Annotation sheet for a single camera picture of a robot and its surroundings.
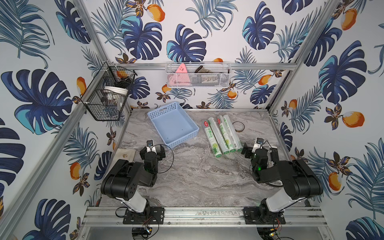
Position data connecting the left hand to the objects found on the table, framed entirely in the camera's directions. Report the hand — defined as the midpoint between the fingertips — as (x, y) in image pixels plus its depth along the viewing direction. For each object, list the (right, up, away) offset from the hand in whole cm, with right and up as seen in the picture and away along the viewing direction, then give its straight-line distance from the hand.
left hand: (153, 144), depth 91 cm
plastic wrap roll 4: (+51, +9, +14) cm, 54 cm away
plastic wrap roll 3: (+49, -2, +4) cm, 50 cm away
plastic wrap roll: (+37, +3, +9) cm, 38 cm away
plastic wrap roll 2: (+45, -3, +4) cm, 45 cm away
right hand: (+63, 0, +2) cm, 63 cm away
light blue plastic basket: (+10, +11, +20) cm, 25 cm away
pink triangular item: (+17, +40, -1) cm, 44 cm away
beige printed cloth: (-19, -7, +4) cm, 21 cm away
